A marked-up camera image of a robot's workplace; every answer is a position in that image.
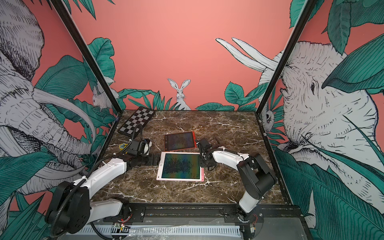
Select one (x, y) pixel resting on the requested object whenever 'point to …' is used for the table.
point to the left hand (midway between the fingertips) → (154, 156)
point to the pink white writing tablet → (180, 166)
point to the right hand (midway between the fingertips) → (201, 161)
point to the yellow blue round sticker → (122, 146)
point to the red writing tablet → (180, 141)
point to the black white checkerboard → (141, 116)
